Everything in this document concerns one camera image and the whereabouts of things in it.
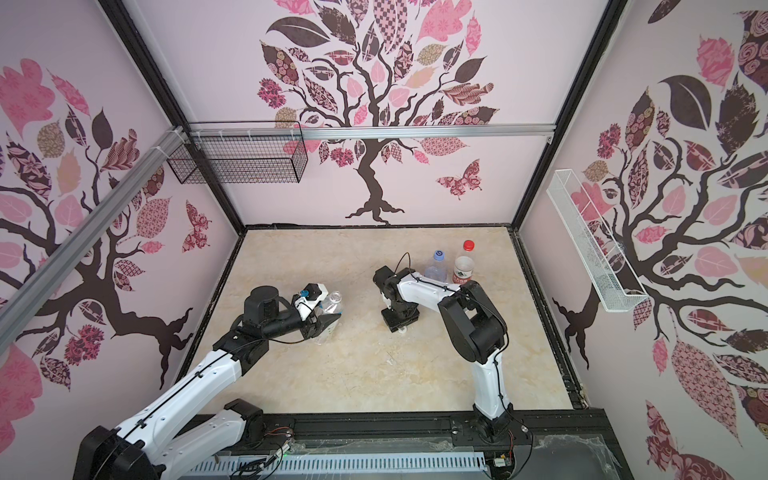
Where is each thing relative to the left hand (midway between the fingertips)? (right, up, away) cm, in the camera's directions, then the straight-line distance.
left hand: (331, 310), depth 78 cm
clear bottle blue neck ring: (+31, +10, +12) cm, 34 cm away
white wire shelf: (+72, +13, -2) cm, 73 cm away
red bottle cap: (+39, +18, +8) cm, 43 cm away
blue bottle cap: (+31, +15, +10) cm, 35 cm away
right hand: (+19, -8, +15) cm, 26 cm away
